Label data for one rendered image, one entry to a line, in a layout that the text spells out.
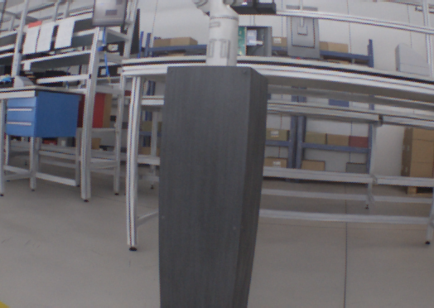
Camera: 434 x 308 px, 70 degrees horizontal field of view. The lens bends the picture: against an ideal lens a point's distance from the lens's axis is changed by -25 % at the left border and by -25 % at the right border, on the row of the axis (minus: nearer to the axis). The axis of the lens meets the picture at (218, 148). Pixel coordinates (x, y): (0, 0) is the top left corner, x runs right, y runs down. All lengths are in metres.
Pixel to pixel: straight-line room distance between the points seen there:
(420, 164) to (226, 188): 4.22
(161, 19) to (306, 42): 3.69
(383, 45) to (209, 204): 5.35
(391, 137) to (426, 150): 1.10
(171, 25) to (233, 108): 5.84
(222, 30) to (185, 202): 0.51
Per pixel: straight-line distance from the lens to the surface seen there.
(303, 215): 2.56
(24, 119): 2.90
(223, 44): 1.16
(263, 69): 1.71
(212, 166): 1.07
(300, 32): 3.77
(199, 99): 1.08
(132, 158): 2.01
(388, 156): 6.00
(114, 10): 3.03
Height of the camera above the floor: 0.69
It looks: 3 degrees down
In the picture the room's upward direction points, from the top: 4 degrees clockwise
